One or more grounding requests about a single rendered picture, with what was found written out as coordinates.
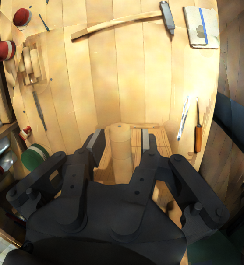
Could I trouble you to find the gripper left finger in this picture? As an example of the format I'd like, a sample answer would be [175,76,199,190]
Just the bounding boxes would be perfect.
[5,128,106,234]

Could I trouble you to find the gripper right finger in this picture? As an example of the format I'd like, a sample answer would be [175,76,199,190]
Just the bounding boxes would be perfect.
[110,128,230,243]

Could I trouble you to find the wooden nest tray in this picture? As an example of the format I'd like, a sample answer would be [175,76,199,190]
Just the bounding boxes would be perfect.
[93,123,184,228]

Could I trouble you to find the green tin with white band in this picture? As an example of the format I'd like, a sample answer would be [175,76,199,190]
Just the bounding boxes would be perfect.
[20,143,50,173]

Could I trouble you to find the silver tweezers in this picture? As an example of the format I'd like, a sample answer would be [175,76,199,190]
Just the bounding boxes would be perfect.
[177,95,191,142]

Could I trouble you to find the small red white block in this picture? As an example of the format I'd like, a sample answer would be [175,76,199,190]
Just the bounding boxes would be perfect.
[18,126,33,141]

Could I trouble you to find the grey metal file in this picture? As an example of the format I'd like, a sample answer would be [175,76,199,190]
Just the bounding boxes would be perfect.
[32,91,48,132]

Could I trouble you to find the dark blue bench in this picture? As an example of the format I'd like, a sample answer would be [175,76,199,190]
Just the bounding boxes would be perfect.
[212,92,244,146]

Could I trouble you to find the wooden tray of dowels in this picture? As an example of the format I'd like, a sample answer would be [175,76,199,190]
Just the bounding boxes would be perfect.
[18,35,48,86]

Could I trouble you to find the beige notebook with blue band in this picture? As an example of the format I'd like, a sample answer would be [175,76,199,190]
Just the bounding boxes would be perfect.
[183,6,220,49]

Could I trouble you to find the red round tin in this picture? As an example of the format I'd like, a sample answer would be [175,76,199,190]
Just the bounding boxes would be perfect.
[13,8,32,27]

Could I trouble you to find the wooden cylinder post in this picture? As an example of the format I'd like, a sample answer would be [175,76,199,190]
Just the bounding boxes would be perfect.
[109,122,133,185]

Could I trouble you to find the wooden handled hammer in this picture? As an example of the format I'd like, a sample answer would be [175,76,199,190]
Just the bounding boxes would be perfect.
[70,1,176,41]

